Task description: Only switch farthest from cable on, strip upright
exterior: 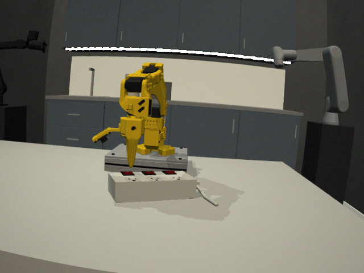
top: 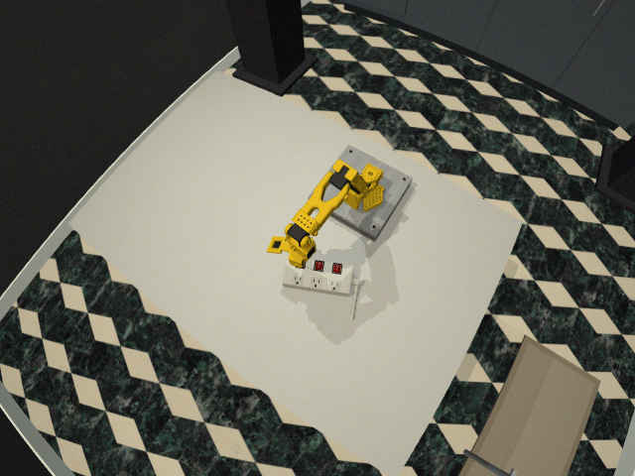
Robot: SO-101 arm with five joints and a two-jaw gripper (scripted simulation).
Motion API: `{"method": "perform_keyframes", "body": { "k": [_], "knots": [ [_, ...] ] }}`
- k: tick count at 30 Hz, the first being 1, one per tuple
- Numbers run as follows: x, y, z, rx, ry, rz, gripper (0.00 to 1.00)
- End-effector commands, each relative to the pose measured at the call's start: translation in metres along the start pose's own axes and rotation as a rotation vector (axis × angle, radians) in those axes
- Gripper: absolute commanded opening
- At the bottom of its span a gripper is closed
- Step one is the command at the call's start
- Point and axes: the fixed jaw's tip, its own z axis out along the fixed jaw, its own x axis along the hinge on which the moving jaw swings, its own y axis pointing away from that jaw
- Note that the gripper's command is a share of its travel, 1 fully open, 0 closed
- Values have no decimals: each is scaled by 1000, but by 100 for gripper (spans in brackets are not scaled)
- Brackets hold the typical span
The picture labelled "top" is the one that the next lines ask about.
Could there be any white power strip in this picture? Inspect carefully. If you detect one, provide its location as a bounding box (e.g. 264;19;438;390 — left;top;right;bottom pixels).
282;256;359;320

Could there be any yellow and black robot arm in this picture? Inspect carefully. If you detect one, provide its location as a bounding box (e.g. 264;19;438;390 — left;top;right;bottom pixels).
285;160;385;260

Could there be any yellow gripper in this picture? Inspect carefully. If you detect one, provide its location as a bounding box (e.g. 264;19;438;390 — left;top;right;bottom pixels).
267;237;307;268

